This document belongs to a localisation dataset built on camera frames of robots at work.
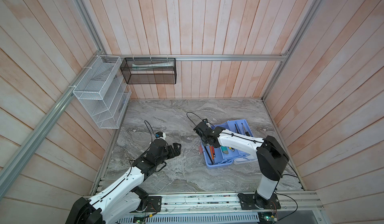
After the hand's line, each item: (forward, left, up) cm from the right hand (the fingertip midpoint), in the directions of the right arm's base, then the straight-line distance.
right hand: (208, 137), depth 91 cm
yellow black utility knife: (-20, -5, +27) cm, 34 cm away
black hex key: (-9, 0, -6) cm, 11 cm away
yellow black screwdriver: (+4, -17, +5) cm, 18 cm away
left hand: (-11, +20, +4) cm, 23 cm away
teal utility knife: (-18, -4, +22) cm, 29 cm away
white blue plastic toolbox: (-14, -7, +3) cm, 16 cm away
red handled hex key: (-7, -2, -5) cm, 9 cm away
